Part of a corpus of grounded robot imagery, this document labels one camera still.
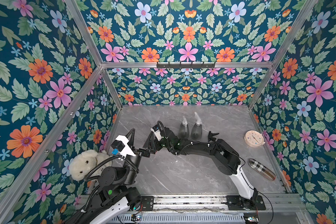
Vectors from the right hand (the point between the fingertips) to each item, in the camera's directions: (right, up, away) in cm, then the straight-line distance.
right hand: (155, 135), depth 90 cm
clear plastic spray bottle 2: (+28, +3, +6) cm, 29 cm away
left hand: (+1, +6, -35) cm, 36 cm away
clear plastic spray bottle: (+19, 0, +9) cm, 20 cm away
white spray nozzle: (+28, +10, -3) cm, 30 cm away
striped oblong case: (+65, -19, -8) cm, 69 cm away
